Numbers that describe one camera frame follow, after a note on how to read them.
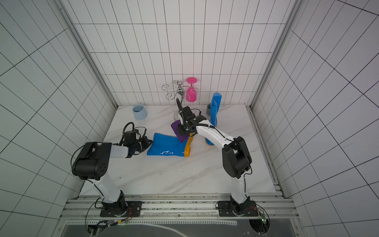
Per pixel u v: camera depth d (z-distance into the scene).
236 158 0.49
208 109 1.10
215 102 0.86
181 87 0.90
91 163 0.49
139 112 1.07
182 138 0.85
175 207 0.74
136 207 0.73
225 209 0.72
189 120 0.67
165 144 0.98
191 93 1.09
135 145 0.84
